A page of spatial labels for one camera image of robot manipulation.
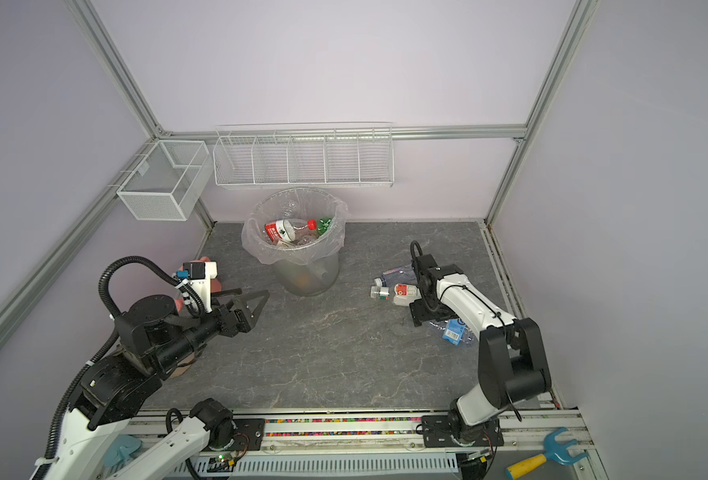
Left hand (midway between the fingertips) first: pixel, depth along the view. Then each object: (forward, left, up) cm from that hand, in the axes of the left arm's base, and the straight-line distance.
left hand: (254, 298), depth 61 cm
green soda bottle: (+28, -12, -8) cm, 31 cm away
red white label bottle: (+31, -1, -13) cm, 34 cm away
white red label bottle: (+15, -36, -28) cm, 48 cm away
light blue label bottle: (+2, -49, -29) cm, 57 cm away
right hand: (+6, -44, -27) cm, 52 cm away
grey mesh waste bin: (+22, -5, -27) cm, 35 cm away
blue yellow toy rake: (-28, -66, -31) cm, 78 cm away
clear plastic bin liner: (+39, -3, -9) cm, 40 cm away
